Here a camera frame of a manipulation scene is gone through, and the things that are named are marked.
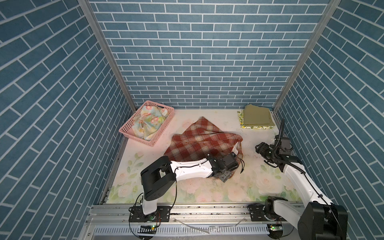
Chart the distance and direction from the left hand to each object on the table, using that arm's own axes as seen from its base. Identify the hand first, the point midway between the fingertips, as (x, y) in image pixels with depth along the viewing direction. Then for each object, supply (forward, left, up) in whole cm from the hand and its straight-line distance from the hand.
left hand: (223, 170), depth 84 cm
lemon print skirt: (+45, -21, -3) cm, 49 cm away
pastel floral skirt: (+39, +51, -2) cm, 64 cm away
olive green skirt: (+43, -33, -1) cm, 54 cm away
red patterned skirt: (+19, +10, +3) cm, 22 cm away
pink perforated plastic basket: (+31, +64, -1) cm, 71 cm away
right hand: (+11, -21, +8) cm, 25 cm away
